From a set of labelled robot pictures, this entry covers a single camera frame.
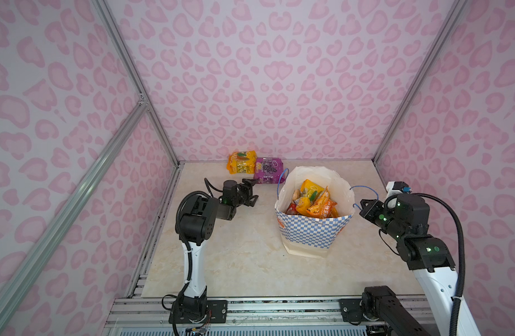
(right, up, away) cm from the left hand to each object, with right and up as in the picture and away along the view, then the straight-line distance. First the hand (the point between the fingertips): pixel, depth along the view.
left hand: (261, 182), depth 100 cm
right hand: (+33, -5, -32) cm, 46 cm away
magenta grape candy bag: (+3, +6, +8) cm, 10 cm away
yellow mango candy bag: (+20, -3, -13) cm, 24 cm away
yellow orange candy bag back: (-10, +10, +13) cm, 19 cm away
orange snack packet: (+25, -10, -18) cm, 33 cm away
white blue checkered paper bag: (+16, -19, -25) cm, 36 cm away
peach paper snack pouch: (+16, -5, -5) cm, 18 cm away
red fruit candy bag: (+13, -12, -11) cm, 21 cm away
